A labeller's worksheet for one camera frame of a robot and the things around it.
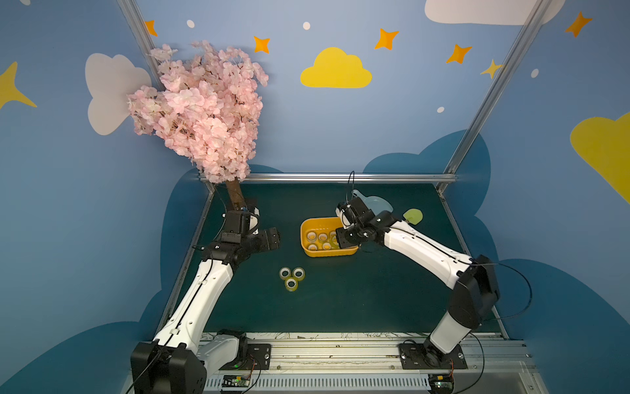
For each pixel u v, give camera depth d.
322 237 1.01
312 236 1.02
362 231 0.61
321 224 1.04
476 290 0.45
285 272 0.92
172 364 0.38
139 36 0.73
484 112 0.93
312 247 0.98
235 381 0.72
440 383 0.73
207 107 0.59
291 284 0.89
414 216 1.11
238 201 1.05
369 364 0.74
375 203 1.17
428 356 0.66
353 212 0.65
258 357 0.75
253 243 0.67
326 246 0.97
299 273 0.91
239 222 0.60
